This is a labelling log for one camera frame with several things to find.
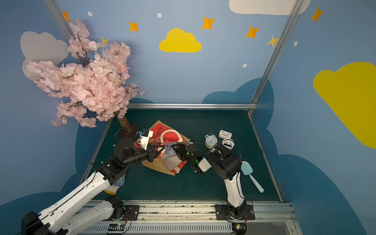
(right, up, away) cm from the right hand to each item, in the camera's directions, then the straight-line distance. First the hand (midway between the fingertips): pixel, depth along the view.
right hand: (173, 146), depth 93 cm
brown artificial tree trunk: (-34, +15, +6) cm, 38 cm away
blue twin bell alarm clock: (+25, +3, +6) cm, 26 cm away
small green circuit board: (-26, -38, -20) cm, 50 cm away
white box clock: (+36, +7, +11) cm, 38 cm away
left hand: (-2, +4, -22) cm, 22 cm away
